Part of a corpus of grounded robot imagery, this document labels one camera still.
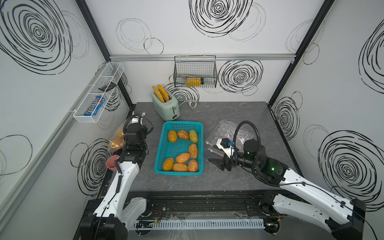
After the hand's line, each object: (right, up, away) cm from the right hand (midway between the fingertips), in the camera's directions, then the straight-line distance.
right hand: (213, 152), depth 66 cm
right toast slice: (-30, +33, +35) cm, 56 cm away
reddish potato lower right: (-9, -11, +16) cm, 22 cm away
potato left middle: (-15, -8, +20) cm, 27 cm away
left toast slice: (-32, +31, +33) cm, 56 cm away
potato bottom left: (-23, -11, +17) cm, 31 cm away
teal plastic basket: (-25, -5, +28) cm, 37 cm away
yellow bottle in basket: (-9, +37, +21) cm, 43 cm away
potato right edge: (-9, -4, +23) cm, 25 cm away
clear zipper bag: (-47, +3, +8) cm, 48 cm away
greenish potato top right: (-9, +3, +29) cm, 31 cm away
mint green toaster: (-26, +20, +35) cm, 48 cm away
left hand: (-41, +13, +9) cm, 44 cm away
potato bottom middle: (-16, +4, +30) cm, 34 cm away
